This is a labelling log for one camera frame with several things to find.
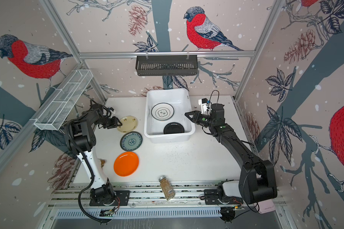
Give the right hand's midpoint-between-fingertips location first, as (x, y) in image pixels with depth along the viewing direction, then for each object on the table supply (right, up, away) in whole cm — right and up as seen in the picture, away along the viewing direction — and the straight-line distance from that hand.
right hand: (185, 116), depth 79 cm
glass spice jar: (-9, -38, -6) cm, 40 cm away
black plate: (-7, -10, +24) cm, 27 cm away
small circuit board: (-41, -49, -7) cm, 64 cm away
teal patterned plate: (-36, -18, +17) cm, 43 cm away
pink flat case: (+42, -47, -6) cm, 64 cm away
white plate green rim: (-16, +3, +32) cm, 36 cm away
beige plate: (-40, -7, +25) cm, 48 cm away
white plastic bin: (-13, -5, +28) cm, 31 cm away
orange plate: (-35, -29, +6) cm, 46 cm away
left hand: (-48, -7, +23) cm, 54 cm away
